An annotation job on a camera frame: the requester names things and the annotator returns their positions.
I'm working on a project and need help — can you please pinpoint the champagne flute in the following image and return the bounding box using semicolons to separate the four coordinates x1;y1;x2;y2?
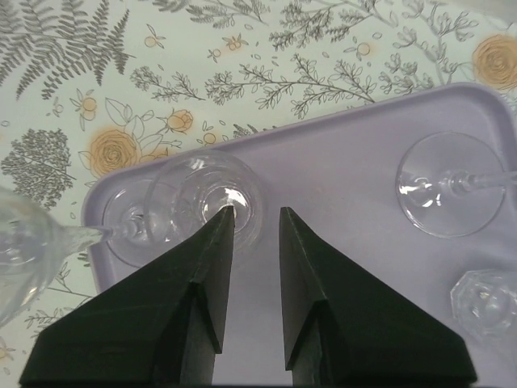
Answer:
395;133;516;238
1;179;177;325

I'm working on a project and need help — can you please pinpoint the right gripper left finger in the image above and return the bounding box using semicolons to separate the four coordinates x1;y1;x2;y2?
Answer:
19;206;234;387

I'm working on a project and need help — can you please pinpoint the floral table mat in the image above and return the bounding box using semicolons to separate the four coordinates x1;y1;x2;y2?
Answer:
1;1;516;226

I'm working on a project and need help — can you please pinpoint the lavender plastic tray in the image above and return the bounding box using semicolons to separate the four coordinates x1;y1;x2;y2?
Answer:
82;83;516;387

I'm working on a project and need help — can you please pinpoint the small glass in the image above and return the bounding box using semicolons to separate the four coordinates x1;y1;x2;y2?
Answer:
143;149;267;254

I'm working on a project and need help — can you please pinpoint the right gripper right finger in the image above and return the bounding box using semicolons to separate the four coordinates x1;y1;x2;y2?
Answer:
279;207;477;387

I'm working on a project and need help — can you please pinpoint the faceted glass edge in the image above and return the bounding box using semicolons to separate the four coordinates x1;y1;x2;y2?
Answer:
450;269;516;351

